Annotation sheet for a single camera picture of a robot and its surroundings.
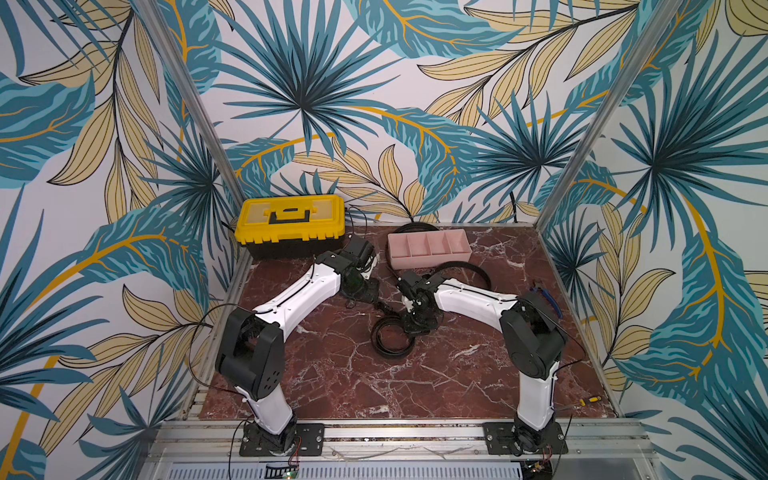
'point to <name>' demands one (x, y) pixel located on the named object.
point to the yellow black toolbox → (291, 226)
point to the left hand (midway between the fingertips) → (369, 298)
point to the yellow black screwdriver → (593, 399)
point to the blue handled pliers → (550, 298)
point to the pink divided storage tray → (428, 248)
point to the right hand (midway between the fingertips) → (408, 333)
